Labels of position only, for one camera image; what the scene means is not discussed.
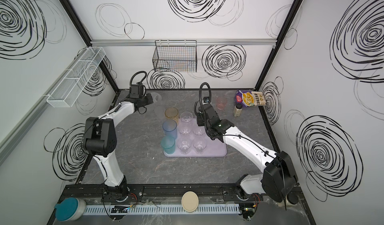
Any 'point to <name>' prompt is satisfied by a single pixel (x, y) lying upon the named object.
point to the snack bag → (250, 98)
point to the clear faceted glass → (184, 130)
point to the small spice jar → (237, 110)
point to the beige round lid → (190, 201)
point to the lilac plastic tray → (192, 140)
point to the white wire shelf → (66, 94)
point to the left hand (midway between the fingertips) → (151, 96)
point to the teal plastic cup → (168, 143)
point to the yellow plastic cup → (171, 112)
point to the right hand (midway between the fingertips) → (200, 114)
